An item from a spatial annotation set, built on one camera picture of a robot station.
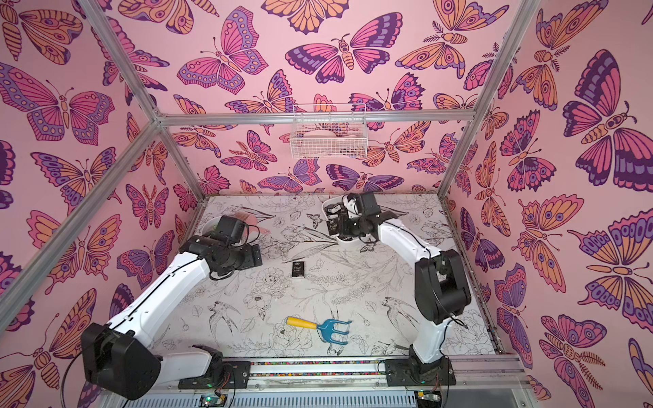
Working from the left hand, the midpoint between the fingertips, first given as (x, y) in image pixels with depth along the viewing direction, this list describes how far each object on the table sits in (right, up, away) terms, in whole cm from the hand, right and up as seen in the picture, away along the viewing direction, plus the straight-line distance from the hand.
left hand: (252, 258), depth 82 cm
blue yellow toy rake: (+24, -23, 0) cm, 33 cm away
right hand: (+26, +9, +8) cm, 28 cm away
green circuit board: (-8, -38, -12) cm, 41 cm away
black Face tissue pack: (+13, -6, +12) cm, 19 cm away
